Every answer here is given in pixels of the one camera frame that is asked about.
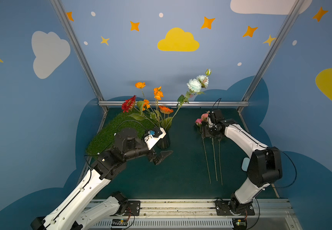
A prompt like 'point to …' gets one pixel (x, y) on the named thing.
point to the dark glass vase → (164, 143)
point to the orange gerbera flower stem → (167, 121)
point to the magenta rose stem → (205, 152)
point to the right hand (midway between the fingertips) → (210, 131)
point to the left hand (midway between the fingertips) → (165, 139)
